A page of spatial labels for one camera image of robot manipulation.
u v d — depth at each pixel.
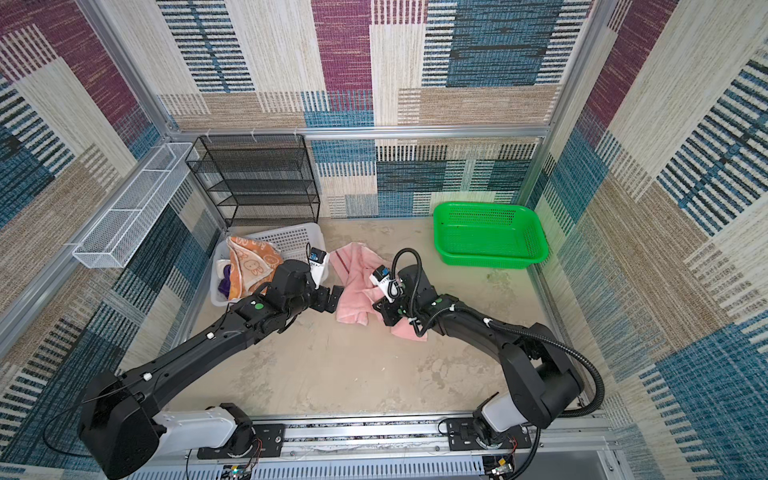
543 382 0.43
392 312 0.76
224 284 0.92
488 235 1.15
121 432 0.38
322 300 0.71
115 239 0.71
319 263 0.70
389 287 0.76
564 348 0.41
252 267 0.94
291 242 1.08
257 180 1.10
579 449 0.74
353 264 1.03
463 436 0.73
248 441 0.69
